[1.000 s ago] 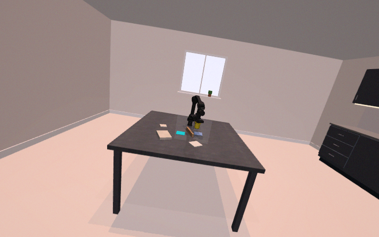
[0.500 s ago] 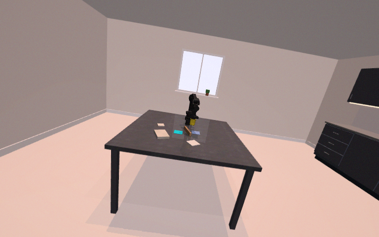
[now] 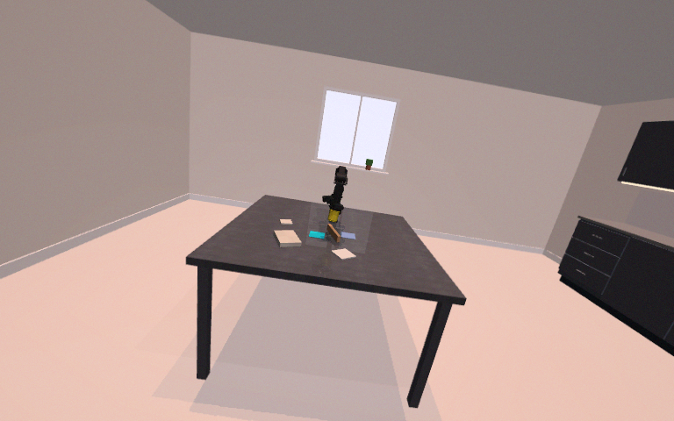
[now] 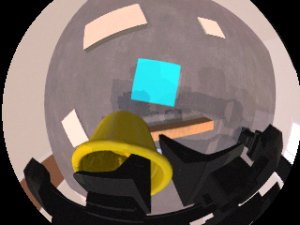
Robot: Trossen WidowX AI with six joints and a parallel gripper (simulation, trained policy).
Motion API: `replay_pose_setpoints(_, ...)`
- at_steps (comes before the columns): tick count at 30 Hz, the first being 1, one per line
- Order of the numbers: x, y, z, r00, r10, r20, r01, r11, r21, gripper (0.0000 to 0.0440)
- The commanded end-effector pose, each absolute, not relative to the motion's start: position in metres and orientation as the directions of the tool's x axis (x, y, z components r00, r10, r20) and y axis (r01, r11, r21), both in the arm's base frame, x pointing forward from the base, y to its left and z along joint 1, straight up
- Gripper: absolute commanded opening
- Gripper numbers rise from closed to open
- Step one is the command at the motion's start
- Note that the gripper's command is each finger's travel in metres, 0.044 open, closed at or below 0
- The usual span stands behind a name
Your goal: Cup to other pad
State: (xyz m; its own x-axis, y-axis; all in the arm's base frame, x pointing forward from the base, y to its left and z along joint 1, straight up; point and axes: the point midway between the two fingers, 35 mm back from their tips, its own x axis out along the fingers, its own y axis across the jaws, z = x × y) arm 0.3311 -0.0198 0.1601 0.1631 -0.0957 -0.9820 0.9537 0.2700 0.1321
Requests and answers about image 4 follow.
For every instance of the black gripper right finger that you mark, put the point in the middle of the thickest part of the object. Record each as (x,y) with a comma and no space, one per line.
(191,168)

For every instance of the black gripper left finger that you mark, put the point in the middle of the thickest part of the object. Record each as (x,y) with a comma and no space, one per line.
(132,178)

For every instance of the orange flat bar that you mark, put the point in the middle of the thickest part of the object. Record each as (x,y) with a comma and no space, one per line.
(183,128)

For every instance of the beige flat rectangular block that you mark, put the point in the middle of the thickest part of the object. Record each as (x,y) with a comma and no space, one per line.
(123,21)

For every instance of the small beige square tile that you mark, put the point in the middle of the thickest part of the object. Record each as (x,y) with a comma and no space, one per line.
(211,28)

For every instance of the yellow translucent cup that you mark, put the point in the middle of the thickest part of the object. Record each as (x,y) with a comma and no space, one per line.
(117,134)

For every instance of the pale pink flat square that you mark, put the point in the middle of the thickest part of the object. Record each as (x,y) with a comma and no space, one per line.
(74,129)

